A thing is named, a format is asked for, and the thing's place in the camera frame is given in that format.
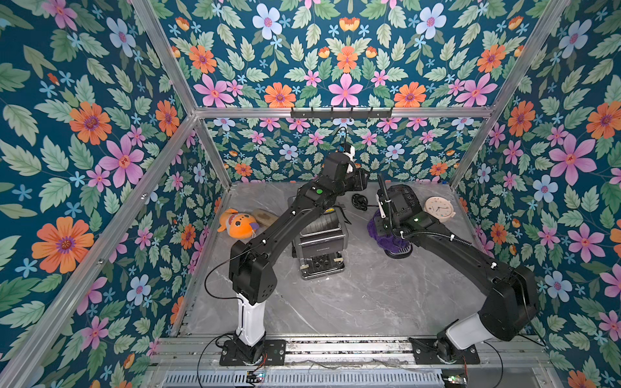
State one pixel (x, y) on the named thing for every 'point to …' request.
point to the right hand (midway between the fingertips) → (387, 215)
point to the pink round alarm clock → (439, 208)
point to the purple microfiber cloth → (385, 242)
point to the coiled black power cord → (361, 201)
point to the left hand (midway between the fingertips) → (369, 171)
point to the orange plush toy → (238, 225)
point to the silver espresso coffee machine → (321, 245)
